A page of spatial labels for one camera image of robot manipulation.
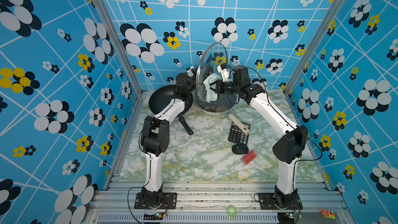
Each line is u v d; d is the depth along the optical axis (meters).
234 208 0.72
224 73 0.73
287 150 0.50
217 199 0.75
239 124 0.89
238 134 0.95
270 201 0.72
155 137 0.54
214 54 0.99
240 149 0.89
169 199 0.74
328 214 0.68
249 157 0.87
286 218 0.70
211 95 0.79
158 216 0.70
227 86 0.70
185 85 0.71
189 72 0.84
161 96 1.11
